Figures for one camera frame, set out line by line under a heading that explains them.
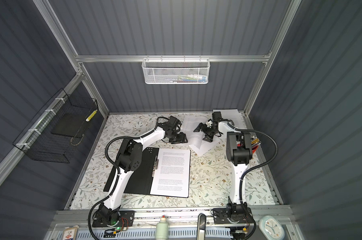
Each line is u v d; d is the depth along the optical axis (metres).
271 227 0.69
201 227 0.68
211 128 0.91
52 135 0.72
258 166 0.56
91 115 0.81
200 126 0.96
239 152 0.61
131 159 0.61
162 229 0.64
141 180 0.85
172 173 0.89
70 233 0.69
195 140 1.00
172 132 0.83
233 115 1.19
